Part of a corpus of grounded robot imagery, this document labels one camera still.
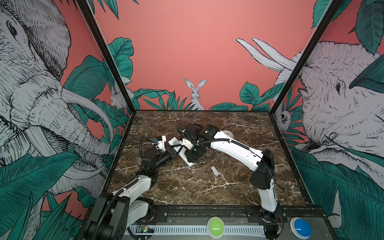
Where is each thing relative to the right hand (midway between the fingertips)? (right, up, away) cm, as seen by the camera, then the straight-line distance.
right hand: (187, 158), depth 75 cm
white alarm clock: (+27, +11, +26) cm, 39 cm away
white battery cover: (+16, -11, +14) cm, 24 cm away
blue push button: (+54, -31, -6) cm, 63 cm away
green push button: (+14, -31, -6) cm, 35 cm away
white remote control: (-7, +8, +4) cm, 12 cm away
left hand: (-2, +7, +2) cm, 7 cm away
